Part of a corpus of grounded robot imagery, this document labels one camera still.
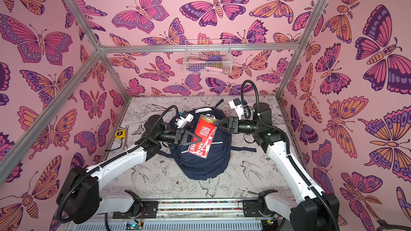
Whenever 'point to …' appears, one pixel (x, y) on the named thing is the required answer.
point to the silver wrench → (125, 146)
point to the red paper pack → (206, 130)
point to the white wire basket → (207, 57)
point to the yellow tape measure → (120, 133)
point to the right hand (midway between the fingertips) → (217, 123)
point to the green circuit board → (132, 225)
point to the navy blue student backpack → (215, 165)
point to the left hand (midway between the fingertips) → (199, 143)
